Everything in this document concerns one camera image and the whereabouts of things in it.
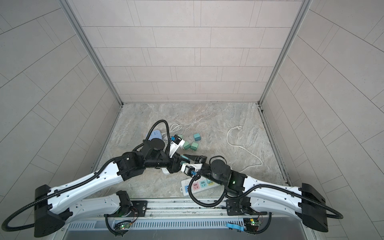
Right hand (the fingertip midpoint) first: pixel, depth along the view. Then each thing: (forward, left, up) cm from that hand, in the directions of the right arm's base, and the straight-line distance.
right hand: (184, 160), depth 66 cm
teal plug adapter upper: (+24, -6, -19) cm, 31 cm away
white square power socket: (+3, +12, -17) cm, 21 cm away
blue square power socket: (+27, +21, -17) cm, 38 cm away
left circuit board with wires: (-20, +28, -17) cm, 38 cm away
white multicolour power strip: (-5, -6, -19) cm, 21 cm away
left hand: (-2, -3, 0) cm, 3 cm away
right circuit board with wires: (-23, -29, -22) cm, 44 cm away
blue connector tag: (-24, -21, -18) cm, 36 cm away
